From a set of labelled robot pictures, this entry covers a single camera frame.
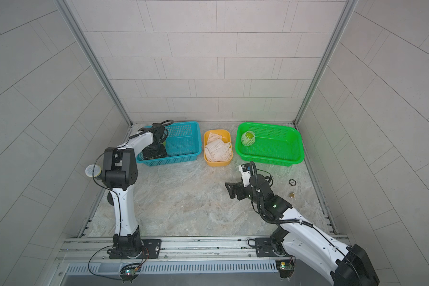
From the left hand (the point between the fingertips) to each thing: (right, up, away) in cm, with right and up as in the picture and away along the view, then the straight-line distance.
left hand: (161, 154), depth 102 cm
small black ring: (+71, -14, -13) cm, 74 cm away
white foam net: (+50, +8, -2) cm, 51 cm away
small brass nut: (+69, -18, -17) cm, 73 cm away
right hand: (+41, -10, -23) cm, 48 cm away
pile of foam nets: (+33, +3, -6) cm, 33 cm away
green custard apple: (+52, +11, 0) cm, 53 cm away
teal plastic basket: (+12, +7, +6) cm, 15 cm away
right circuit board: (+60, -40, -34) cm, 80 cm away
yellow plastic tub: (+39, +10, +3) cm, 40 cm away
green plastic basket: (+67, +6, +3) cm, 67 cm away
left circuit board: (+2, -39, -38) cm, 54 cm away
